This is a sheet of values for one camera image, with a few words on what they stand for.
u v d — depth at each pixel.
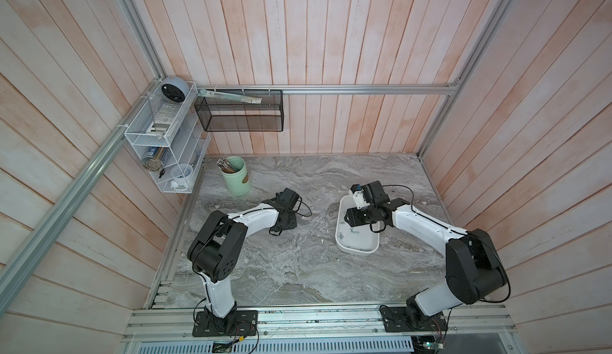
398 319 0.73
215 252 0.49
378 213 0.66
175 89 0.80
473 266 0.44
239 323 0.73
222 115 1.07
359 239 0.93
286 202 0.77
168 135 0.69
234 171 0.96
